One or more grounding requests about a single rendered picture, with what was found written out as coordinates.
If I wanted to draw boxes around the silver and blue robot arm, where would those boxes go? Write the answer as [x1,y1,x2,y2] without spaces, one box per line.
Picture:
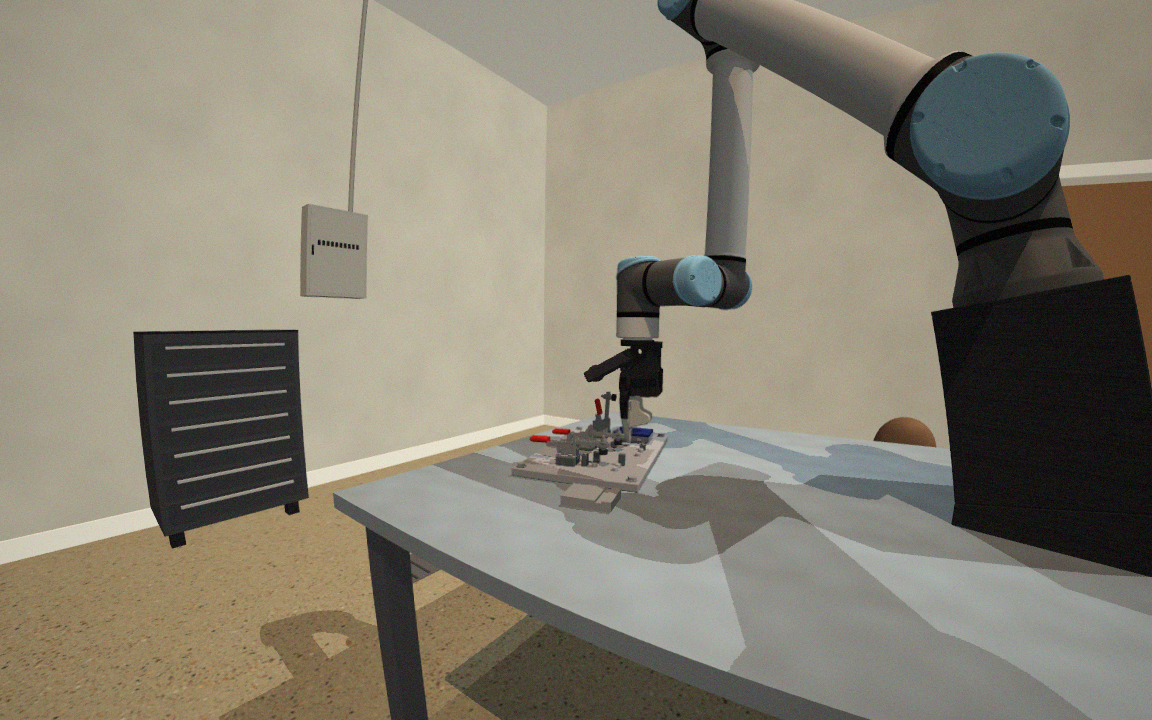
[616,0,1104,340]

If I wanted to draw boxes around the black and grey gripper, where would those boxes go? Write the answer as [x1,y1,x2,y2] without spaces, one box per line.
[619,340,664,444]

